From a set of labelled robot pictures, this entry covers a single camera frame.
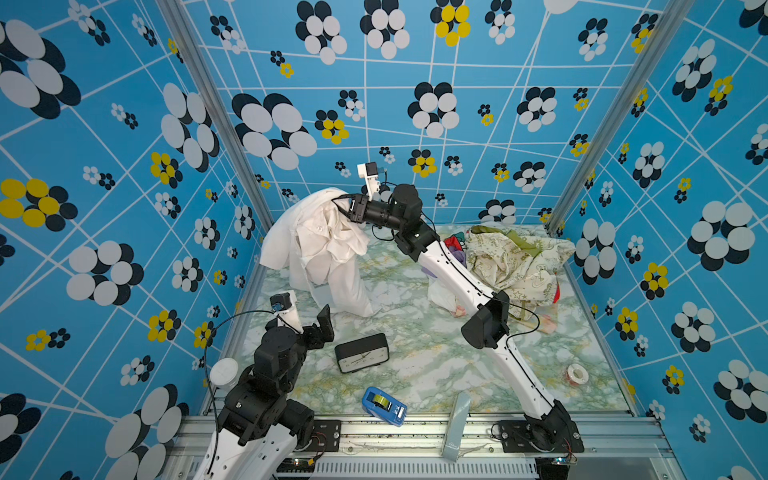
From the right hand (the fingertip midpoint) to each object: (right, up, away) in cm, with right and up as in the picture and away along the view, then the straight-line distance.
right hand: (331, 201), depth 71 cm
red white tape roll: (+65, -46, +10) cm, 81 cm away
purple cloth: (+37, -13, +26) cm, 47 cm away
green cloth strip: (+59, -11, +24) cm, 65 cm away
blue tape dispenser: (+12, -51, +3) cm, 52 cm away
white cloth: (-3, -10, 0) cm, 11 cm away
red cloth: (+36, -9, +33) cm, 50 cm away
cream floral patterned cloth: (+49, -17, +18) cm, 55 cm away
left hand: (-4, -26, -2) cm, 26 cm away
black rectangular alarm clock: (+7, -40, +9) cm, 41 cm away
